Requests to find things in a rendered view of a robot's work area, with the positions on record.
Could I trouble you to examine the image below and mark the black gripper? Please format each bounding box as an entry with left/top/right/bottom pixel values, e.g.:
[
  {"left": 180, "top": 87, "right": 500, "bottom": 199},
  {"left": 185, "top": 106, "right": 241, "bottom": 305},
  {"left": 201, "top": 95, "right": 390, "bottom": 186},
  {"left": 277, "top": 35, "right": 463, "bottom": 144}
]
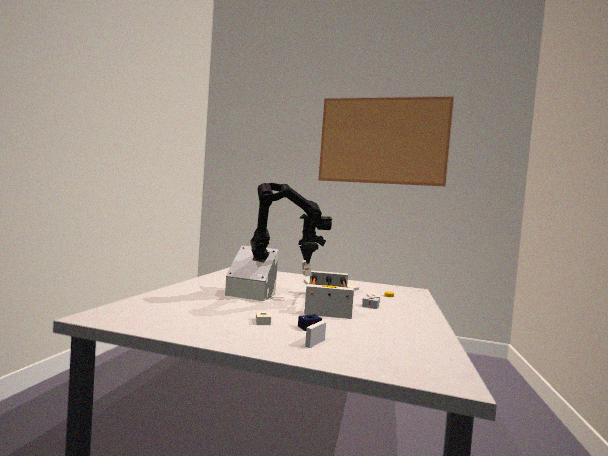
[{"left": 299, "top": 229, "right": 319, "bottom": 264}]

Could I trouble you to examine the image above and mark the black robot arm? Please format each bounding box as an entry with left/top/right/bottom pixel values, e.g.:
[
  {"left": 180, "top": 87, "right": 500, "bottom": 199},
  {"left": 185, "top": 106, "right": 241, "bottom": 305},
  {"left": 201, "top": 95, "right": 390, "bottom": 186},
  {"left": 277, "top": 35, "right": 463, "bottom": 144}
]
[{"left": 250, "top": 183, "right": 332, "bottom": 263}]

